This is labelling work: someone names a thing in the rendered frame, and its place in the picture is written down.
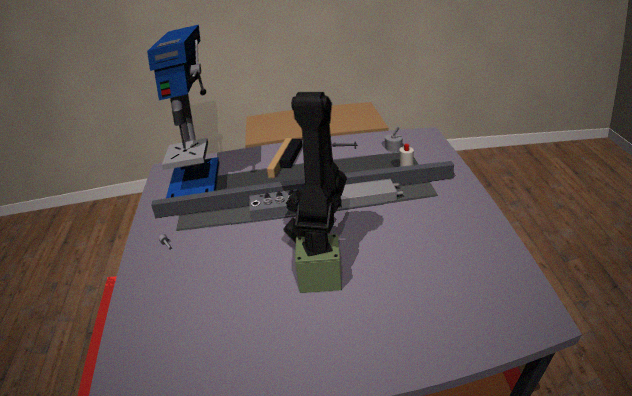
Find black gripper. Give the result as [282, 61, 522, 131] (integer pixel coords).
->
[283, 217, 305, 243]

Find blue drill press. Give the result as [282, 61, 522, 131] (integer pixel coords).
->
[147, 25, 219, 198]

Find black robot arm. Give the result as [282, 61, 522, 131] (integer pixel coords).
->
[286, 92, 347, 256]

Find white bottle with red cap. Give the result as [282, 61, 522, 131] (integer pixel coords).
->
[400, 144, 414, 167]

